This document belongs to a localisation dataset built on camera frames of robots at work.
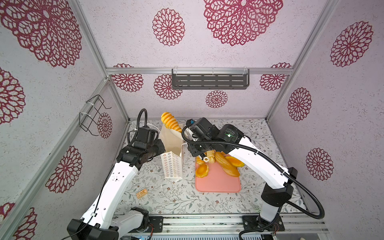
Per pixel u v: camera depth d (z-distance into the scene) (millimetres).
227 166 898
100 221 375
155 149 660
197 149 584
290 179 415
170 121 700
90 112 769
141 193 830
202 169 877
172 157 736
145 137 530
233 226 773
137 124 540
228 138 432
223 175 895
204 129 473
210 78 919
